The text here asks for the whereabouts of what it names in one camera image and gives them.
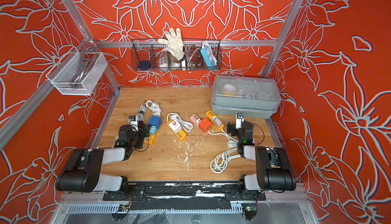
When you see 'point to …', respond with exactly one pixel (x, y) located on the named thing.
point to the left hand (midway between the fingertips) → (141, 124)
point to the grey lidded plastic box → (255, 96)
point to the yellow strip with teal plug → (154, 132)
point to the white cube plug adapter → (175, 126)
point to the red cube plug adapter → (204, 124)
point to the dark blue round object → (144, 65)
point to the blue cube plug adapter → (155, 121)
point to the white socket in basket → (163, 62)
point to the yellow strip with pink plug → (214, 120)
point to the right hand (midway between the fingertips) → (234, 120)
